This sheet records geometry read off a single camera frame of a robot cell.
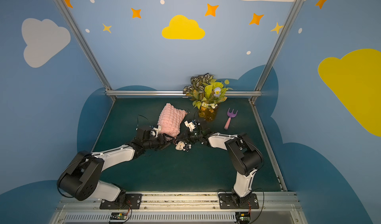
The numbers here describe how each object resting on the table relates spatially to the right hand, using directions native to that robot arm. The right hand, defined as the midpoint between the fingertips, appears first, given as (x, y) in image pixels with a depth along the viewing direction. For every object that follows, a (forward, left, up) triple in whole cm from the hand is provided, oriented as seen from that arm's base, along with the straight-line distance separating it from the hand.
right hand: (178, 137), depth 88 cm
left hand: (-2, +3, 0) cm, 3 cm away
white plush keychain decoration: (-3, -2, -6) cm, 7 cm away
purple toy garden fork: (+27, -36, -10) cm, 46 cm away
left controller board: (-40, +26, -11) cm, 49 cm away
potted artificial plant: (+27, -15, +11) cm, 33 cm away
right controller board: (-36, -36, -11) cm, 52 cm away
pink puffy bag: (+13, +7, 0) cm, 14 cm away
